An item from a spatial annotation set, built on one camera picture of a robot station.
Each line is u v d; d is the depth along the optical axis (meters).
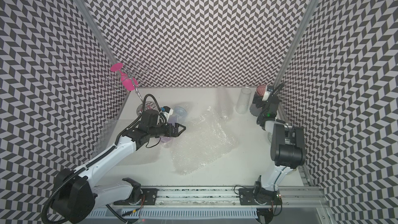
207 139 0.92
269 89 0.79
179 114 0.94
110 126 1.00
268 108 0.70
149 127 0.63
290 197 0.75
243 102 0.97
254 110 1.02
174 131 0.71
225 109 1.04
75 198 0.39
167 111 0.74
